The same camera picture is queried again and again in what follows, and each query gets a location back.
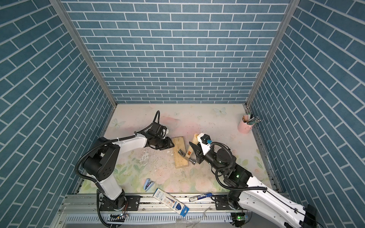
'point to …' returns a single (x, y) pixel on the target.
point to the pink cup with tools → (246, 122)
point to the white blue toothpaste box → (171, 202)
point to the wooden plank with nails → (178, 143)
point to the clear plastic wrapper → (192, 221)
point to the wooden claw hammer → (189, 151)
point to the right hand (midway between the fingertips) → (194, 142)
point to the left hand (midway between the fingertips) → (175, 147)
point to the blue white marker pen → (197, 197)
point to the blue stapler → (148, 184)
